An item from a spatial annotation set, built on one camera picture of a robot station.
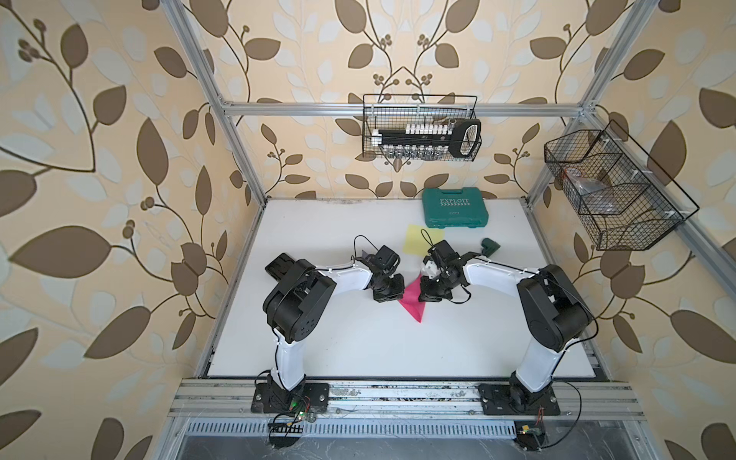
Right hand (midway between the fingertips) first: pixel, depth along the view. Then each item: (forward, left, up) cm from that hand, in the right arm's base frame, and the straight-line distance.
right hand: (419, 298), depth 92 cm
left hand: (+2, +6, +1) cm, 6 cm away
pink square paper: (-1, +3, 0) cm, 3 cm away
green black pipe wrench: (+20, -29, 0) cm, 35 cm away
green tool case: (+36, -19, +3) cm, 41 cm away
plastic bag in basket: (+16, -44, +33) cm, 57 cm away
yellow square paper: (+13, 0, +15) cm, 19 cm away
